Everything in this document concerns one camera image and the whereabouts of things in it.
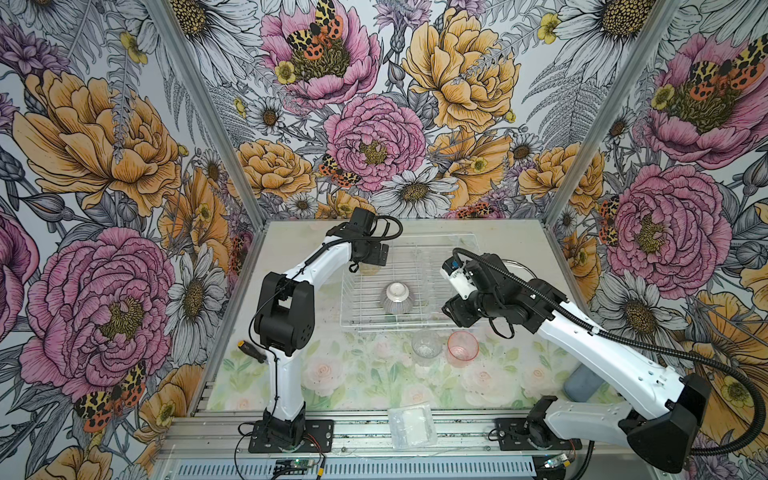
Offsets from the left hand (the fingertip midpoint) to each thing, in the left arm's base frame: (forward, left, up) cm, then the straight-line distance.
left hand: (368, 261), depth 97 cm
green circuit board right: (-52, -45, -10) cm, 70 cm away
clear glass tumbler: (-24, -17, -11) cm, 32 cm away
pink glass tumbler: (-25, -27, -9) cm, 38 cm away
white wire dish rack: (+9, -15, -11) cm, 21 cm away
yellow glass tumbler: (0, 0, -4) cm, 4 cm away
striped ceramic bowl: (-12, -9, -3) cm, 15 cm away
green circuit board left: (-52, +16, -11) cm, 55 cm away
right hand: (-24, -23, +9) cm, 34 cm away
